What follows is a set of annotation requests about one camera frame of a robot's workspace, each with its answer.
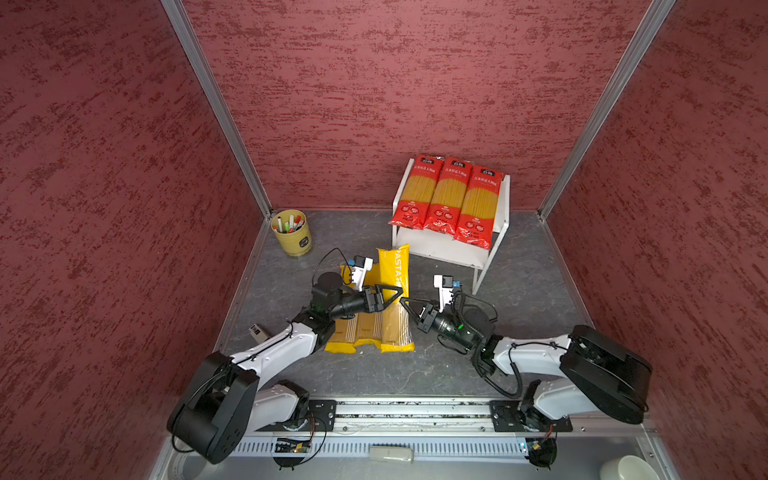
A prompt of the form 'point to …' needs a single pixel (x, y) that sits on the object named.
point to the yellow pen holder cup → (292, 229)
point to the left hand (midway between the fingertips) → (395, 296)
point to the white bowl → (627, 467)
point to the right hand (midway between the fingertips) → (398, 307)
